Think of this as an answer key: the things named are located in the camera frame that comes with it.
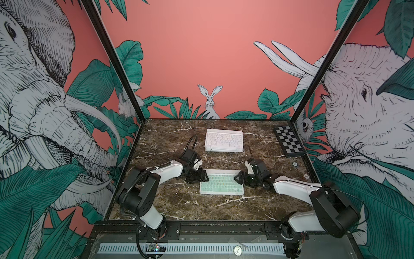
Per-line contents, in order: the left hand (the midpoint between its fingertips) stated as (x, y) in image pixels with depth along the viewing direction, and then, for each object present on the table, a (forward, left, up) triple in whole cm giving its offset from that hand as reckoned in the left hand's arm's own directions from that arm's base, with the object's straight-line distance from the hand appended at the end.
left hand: (206, 178), depth 89 cm
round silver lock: (-33, -13, -2) cm, 36 cm away
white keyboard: (+25, -12, +2) cm, 28 cm away
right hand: (0, -17, +1) cm, 17 cm away
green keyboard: (-1, -8, -2) cm, 9 cm away
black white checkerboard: (+23, -55, +1) cm, 60 cm away
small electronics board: (-30, +24, -1) cm, 38 cm away
